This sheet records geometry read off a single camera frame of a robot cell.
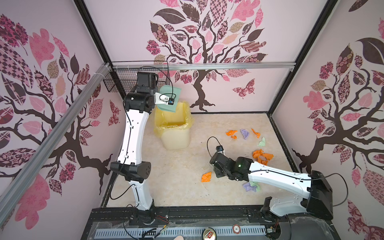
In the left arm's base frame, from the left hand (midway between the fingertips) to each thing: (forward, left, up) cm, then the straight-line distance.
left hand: (144, 90), depth 70 cm
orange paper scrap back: (+6, -52, -42) cm, 67 cm away
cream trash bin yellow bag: (-10, -13, -17) cm, 24 cm away
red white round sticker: (-52, -45, -42) cm, 81 cm away
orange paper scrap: (-28, -32, -42) cm, 59 cm away
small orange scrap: (+5, -71, -42) cm, 83 cm away
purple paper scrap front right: (-33, -55, -41) cm, 76 cm away
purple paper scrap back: (+5, -62, -42) cm, 75 cm away
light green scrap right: (-4, -72, -42) cm, 83 cm away
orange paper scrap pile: (-12, -65, -41) cm, 78 cm away
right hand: (-25, -37, -32) cm, 55 cm away
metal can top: (-55, -31, -31) cm, 70 cm away
